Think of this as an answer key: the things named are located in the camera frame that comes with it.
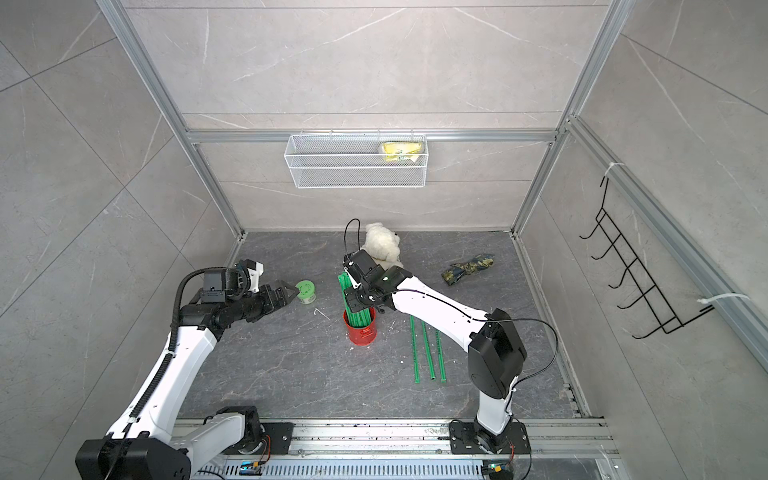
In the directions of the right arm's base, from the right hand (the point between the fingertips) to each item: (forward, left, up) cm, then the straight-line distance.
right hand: (355, 297), depth 83 cm
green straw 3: (-13, -25, -15) cm, 31 cm away
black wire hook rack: (-5, -66, +17) cm, 69 cm away
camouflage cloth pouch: (+18, -34, -13) cm, 41 cm away
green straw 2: (-15, -21, -15) cm, 30 cm away
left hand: (-1, +18, +5) cm, 18 cm away
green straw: (-11, -17, -16) cm, 26 cm away
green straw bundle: (-3, -1, -7) cm, 7 cm away
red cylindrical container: (-8, -2, -8) cm, 12 cm away
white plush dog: (+16, -8, +4) cm, 19 cm away
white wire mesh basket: (+45, +1, +15) cm, 48 cm away
